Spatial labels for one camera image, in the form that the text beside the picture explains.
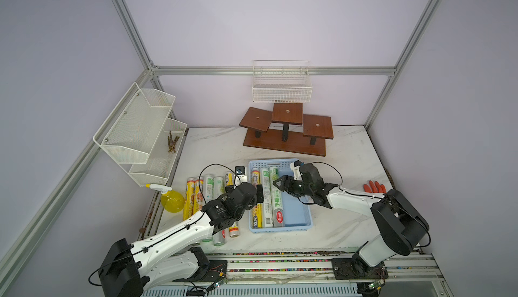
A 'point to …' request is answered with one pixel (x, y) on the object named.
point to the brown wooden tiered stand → (286, 129)
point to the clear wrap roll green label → (277, 199)
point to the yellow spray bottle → (172, 200)
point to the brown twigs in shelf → (171, 144)
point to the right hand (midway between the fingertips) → (278, 187)
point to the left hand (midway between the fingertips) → (249, 187)
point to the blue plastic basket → (297, 214)
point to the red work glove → (375, 187)
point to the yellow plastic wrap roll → (257, 213)
